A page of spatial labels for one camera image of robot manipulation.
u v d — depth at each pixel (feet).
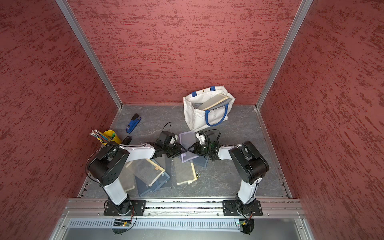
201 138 2.94
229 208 2.42
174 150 2.73
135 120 3.59
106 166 1.57
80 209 2.51
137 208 2.45
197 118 3.10
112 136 2.94
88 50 2.86
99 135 2.77
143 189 2.61
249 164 1.64
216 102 3.12
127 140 3.19
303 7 2.33
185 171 2.80
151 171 2.72
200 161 2.86
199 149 2.73
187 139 3.20
